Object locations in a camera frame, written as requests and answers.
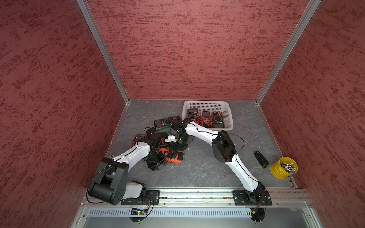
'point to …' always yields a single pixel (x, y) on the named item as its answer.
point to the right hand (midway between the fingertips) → (176, 156)
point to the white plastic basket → (223, 106)
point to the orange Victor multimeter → (206, 118)
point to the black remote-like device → (261, 159)
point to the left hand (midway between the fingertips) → (162, 168)
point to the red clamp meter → (137, 137)
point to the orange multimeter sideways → (178, 158)
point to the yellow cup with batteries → (284, 167)
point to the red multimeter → (193, 113)
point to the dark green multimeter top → (164, 125)
